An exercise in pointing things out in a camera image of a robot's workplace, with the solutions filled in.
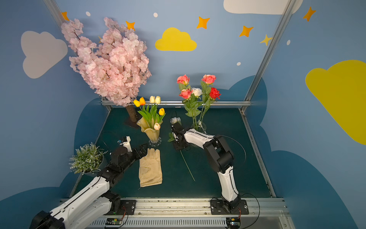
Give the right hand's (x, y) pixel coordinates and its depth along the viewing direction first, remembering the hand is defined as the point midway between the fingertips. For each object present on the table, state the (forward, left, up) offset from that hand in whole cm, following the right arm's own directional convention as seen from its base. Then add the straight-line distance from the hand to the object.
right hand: (180, 145), depth 98 cm
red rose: (+15, -19, +34) cm, 42 cm away
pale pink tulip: (-7, +10, +30) cm, 33 cm away
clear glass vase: (+7, -13, +14) cm, 20 cm away
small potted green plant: (-20, +47, +16) cm, 54 cm away
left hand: (-8, +21, +14) cm, 26 cm away
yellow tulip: (+2, +9, +30) cm, 31 cm away
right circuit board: (-42, -31, -3) cm, 52 cm away
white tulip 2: (+12, +16, +31) cm, 37 cm away
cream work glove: (-17, +18, -1) cm, 25 cm away
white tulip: (+11, +13, +31) cm, 35 cm away
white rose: (+17, -9, +34) cm, 39 cm away
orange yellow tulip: (+6, +20, +26) cm, 34 cm away
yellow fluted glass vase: (-1, +17, +13) cm, 21 cm away
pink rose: (+10, -4, +30) cm, 32 cm away
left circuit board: (-45, +30, -2) cm, 55 cm away
